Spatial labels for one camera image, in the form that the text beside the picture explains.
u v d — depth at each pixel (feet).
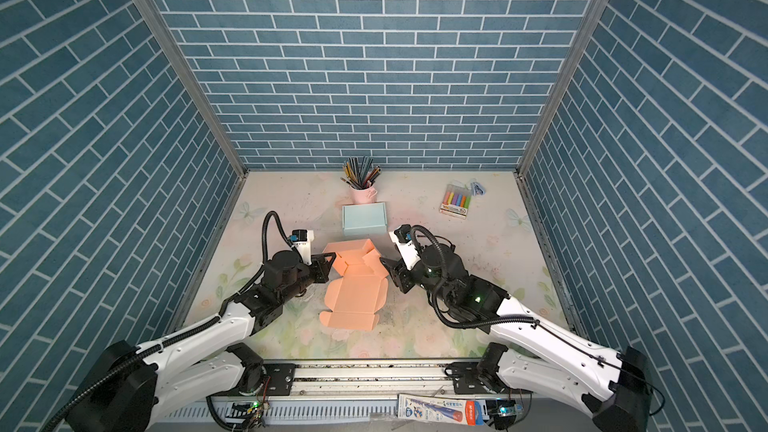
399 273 1.99
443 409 2.27
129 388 1.31
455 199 3.66
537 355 1.56
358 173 3.44
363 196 3.36
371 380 2.47
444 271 1.57
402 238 1.93
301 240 2.38
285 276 2.07
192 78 3.05
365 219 3.37
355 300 2.58
